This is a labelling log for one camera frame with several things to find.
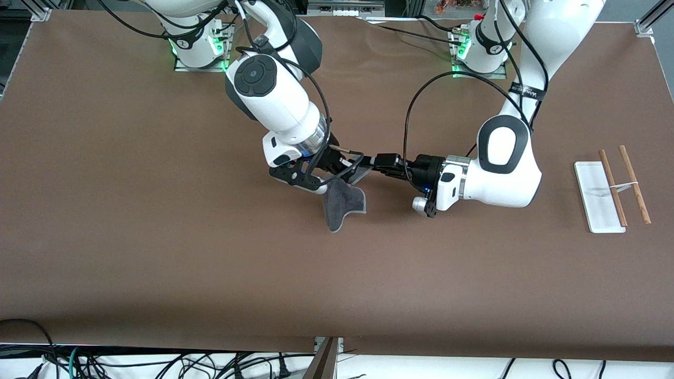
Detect dark grey towel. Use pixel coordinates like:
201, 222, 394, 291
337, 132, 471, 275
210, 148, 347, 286
322, 176, 368, 233

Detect white towel rack wooden bars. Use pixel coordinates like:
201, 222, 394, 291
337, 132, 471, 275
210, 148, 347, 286
574, 146, 652, 234

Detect brown table cover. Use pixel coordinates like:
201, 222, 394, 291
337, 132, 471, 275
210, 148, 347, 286
0, 11, 674, 363

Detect orange background object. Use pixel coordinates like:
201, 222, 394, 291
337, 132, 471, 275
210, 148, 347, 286
434, 0, 488, 15

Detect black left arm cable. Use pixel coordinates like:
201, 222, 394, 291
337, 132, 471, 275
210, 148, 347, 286
403, 0, 549, 182

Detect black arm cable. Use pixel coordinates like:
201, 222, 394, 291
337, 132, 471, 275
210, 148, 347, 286
232, 0, 365, 186
403, 0, 549, 182

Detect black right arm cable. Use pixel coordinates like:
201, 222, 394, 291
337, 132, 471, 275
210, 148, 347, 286
232, 0, 365, 186

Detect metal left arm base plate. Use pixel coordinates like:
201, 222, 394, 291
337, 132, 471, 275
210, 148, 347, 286
452, 29, 508, 79

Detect long black table cable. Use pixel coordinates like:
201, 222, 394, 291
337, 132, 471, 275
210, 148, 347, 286
361, 18, 463, 46

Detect short black table cable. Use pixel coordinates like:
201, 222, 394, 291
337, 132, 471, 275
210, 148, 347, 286
419, 15, 464, 34

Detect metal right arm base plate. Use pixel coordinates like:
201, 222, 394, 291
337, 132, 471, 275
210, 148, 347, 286
174, 24, 232, 73

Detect metal table bracket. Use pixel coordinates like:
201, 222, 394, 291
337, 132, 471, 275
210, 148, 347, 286
303, 337, 343, 379

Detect thick black floor cable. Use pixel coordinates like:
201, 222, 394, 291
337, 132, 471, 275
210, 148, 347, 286
0, 318, 56, 379

